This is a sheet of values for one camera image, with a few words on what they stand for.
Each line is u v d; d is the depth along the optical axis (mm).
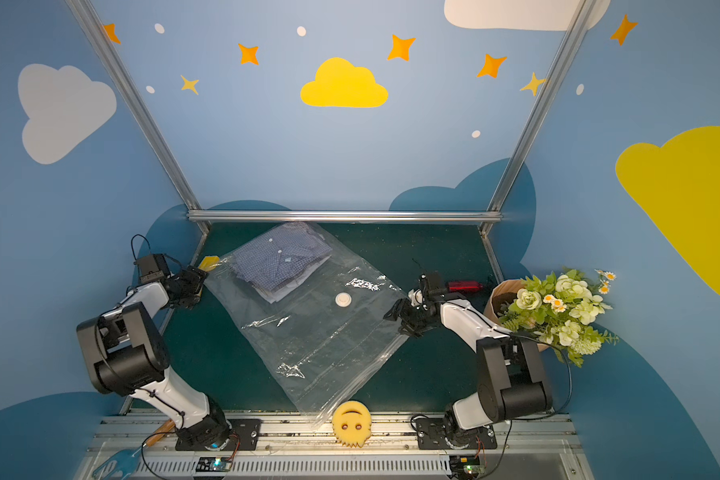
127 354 480
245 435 748
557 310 648
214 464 712
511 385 440
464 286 1038
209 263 1076
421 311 767
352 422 736
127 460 697
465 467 708
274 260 1040
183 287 814
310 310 972
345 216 1205
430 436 744
